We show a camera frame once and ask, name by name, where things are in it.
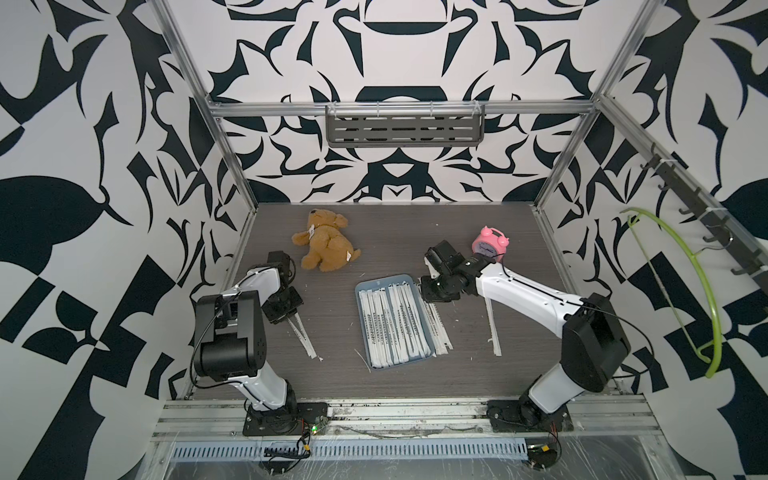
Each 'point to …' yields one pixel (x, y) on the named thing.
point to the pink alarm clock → (491, 242)
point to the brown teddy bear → (329, 248)
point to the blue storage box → (393, 323)
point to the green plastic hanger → (699, 348)
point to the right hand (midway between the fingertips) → (422, 290)
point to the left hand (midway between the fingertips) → (287, 309)
